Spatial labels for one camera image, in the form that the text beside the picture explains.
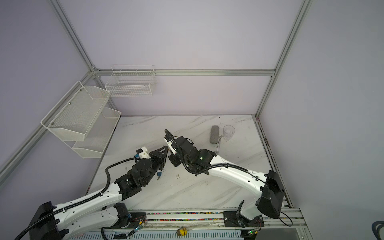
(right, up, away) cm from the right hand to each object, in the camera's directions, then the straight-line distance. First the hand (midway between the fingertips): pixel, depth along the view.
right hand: (168, 150), depth 72 cm
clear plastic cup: (+37, +9, +35) cm, 52 cm away
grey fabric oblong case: (+27, +7, +34) cm, 44 cm away
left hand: (+1, 0, +1) cm, 2 cm away
